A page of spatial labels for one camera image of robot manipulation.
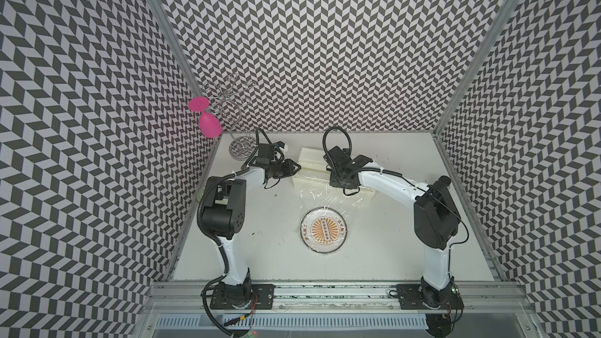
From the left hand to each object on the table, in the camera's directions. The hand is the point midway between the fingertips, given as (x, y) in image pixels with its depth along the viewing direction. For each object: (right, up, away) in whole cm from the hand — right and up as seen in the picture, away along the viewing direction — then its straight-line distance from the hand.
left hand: (298, 169), depth 98 cm
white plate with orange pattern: (+10, -22, -12) cm, 27 cm away
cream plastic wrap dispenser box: (+6, -1, 0) cm, 6 cm away
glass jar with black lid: (+57, -3, -9) cm, 58 cm away
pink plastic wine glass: (-36, +19, -5) cm, 41 cm away
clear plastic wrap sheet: (+6, -11, -6) cm, 14 cm away
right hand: (+17, -5, -7) cm, 19 cm away
